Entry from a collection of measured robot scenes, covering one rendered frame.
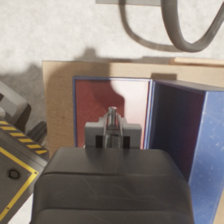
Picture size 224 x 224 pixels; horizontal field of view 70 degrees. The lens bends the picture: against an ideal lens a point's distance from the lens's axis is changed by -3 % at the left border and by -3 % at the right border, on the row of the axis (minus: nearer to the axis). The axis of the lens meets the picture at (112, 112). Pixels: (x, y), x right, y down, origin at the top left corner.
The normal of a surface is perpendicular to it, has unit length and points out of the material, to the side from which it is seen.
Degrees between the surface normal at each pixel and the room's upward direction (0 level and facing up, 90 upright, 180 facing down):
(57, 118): 0
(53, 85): 0
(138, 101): 0
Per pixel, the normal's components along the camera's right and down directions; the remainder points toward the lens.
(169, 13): -0.13, 0.94
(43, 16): 0.00, 0.26
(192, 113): -0.99, 0.00
